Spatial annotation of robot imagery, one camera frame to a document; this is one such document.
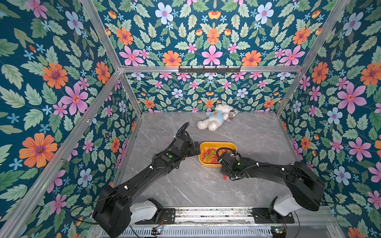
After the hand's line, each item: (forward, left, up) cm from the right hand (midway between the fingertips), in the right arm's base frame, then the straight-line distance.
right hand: (223, 170), depth 87 cm
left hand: (+8, +16, +14) cm, 23 cm away
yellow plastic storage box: (+10, +9, 0) cm, 14 cm away
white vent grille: (-29, -11, -3) cm, 32 cm away
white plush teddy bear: (+37, +4, +6) cm, 38 cm away
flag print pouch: (+46, -10, +2) cm, 47 cm away
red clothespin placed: (-3, -1, -2) cm, 4 cm away
